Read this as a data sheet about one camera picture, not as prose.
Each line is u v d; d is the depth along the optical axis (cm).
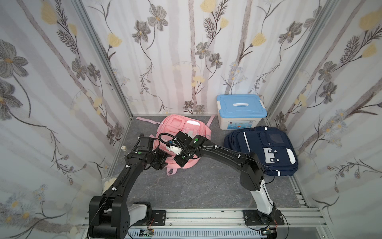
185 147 64
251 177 49
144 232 71
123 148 88
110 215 40
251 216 74
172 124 105
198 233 70
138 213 59
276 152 93
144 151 65
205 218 75
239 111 101
